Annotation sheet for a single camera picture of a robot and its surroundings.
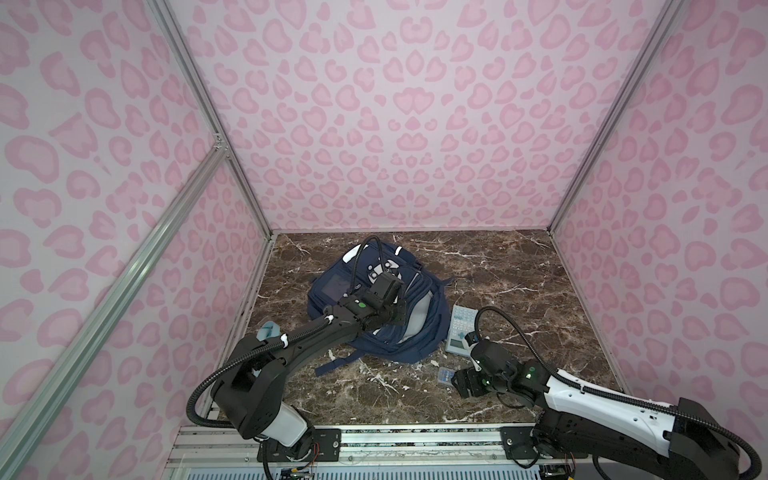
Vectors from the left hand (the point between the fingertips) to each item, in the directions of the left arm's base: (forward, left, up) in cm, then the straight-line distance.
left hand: (405, 305), depth 85 cm
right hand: (-18, -16, -9) cm, 25 cm away
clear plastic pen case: (-16, -11, -11) cm, 22 cm away
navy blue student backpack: (+2, -6, +2) cm, 7 cm away
